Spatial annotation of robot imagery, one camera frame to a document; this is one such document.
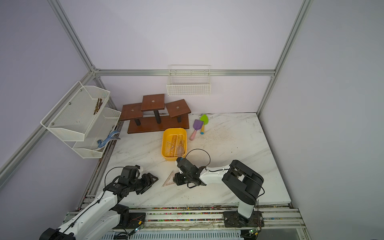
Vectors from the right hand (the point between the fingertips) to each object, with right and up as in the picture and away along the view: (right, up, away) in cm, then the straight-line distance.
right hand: (176, 181), depth 87 cm
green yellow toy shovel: (+19, +39, +32) cm, 54 cm away
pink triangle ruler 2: (+1, +17, +12) cm, 21 cm away
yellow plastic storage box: (-10, +22, +16) cm, 29 cm away
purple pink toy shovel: (+13, +35, +27) cm, 46 cm away
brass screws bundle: (-43, +44, -6) cm, 62 cm away
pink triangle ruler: (-6, -1, -1) cm, 6 cm away
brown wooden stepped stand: (-20, +41, +20) cm, 50 cm away
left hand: (-12, 0, -3) cm, 12 cm away
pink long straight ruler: (-4, +20, +15) cm, 25 cm away
